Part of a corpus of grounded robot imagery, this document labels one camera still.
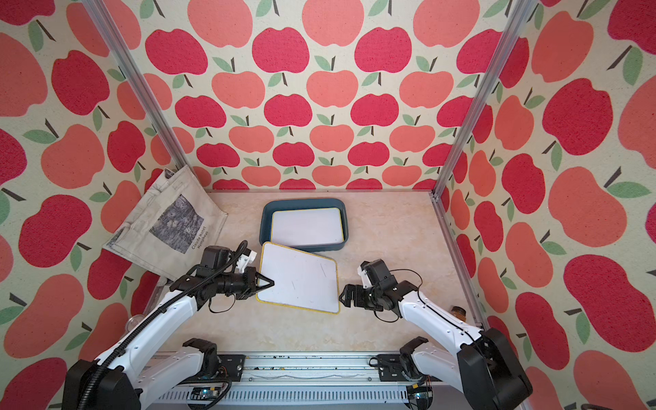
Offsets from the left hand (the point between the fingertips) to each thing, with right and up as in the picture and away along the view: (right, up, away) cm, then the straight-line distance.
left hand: (272, 288), depth 76 cm
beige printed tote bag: (-39, +17, +11) cm, 44 cm away
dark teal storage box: (+17, +27, +33) cm, 46 cm away
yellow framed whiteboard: (+8, +1, +8) cm, 11 cm away
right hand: (+25, -8, +8) cm, 27 cm away
